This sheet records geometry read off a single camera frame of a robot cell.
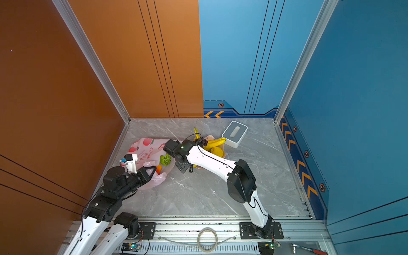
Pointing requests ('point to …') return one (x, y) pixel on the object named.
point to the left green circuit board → (131, 247)
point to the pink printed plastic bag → (149, 151)
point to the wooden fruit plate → (210, 137)
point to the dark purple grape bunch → (203, 141)
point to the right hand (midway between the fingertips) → (192, 160)
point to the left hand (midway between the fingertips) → (158, 165)
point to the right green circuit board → (266, 248)
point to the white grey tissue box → (235, 134)
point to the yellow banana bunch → (211, 143)
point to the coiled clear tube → (198, 244)
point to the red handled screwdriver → (315, 251)
